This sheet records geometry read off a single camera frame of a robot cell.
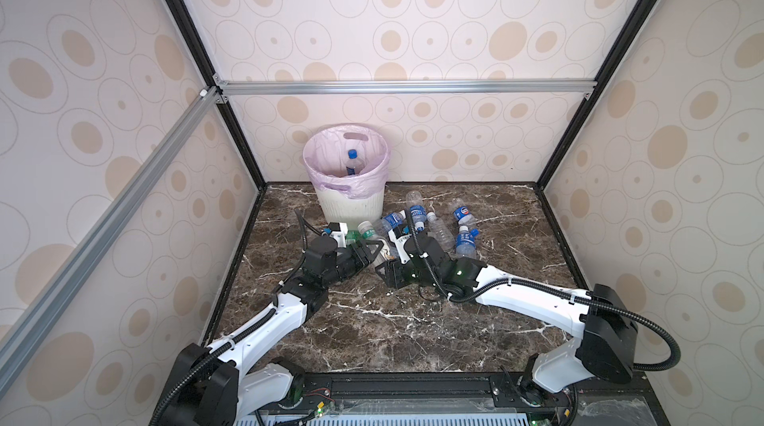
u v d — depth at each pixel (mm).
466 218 1060
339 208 924
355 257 700
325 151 1001
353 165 1029
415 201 1154
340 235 746
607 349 408
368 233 796
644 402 728
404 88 883
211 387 395
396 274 673
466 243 970
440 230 1031
